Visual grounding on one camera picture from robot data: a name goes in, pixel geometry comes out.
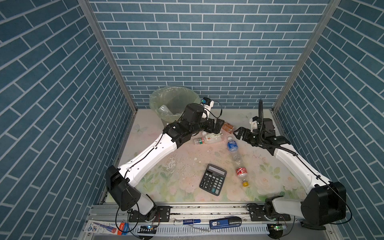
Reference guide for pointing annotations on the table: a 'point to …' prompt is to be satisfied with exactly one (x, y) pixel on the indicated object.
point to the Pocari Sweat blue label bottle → (232, 145)
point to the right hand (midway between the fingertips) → (238, 133)
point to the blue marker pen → (176, 222)
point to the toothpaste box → (107, 227)
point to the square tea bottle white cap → (163, 110)
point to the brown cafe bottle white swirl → (228, 127)
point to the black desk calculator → (213, 179)
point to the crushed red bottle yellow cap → (242, 172)
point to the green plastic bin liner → (169, 103)
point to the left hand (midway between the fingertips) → (217, 119)
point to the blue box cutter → (223, 222)
